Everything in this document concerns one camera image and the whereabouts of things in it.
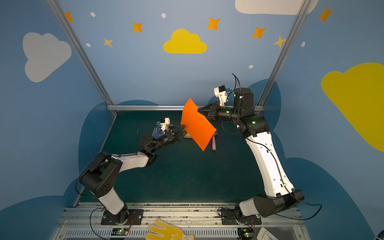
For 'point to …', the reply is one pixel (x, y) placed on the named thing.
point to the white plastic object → (264, 234)
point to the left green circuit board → (120, 231)
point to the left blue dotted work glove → (157, 132)
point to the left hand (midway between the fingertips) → (185, 132)
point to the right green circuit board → (245, 233)
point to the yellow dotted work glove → (161, 230)
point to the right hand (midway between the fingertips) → (198, 109)
